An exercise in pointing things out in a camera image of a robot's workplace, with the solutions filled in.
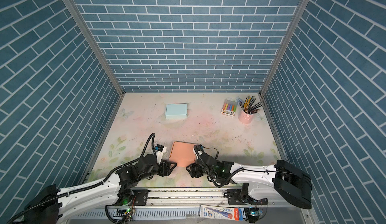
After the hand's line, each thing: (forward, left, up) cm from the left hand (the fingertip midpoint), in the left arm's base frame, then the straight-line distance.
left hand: (173, 165), depth 80 cm
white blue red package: (-21, -25, -2) cm, 33 cm away
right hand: (-1, -8, +1) cm, 8 cm away
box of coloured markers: (+43, -37, -3) cm, 57 cm away
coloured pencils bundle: (+35, -48, +7) cm, 60 cm away
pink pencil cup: (+28, -45, +4) cm, 53 cm away
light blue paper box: (+38, +2, 0) cm, 38 cm away
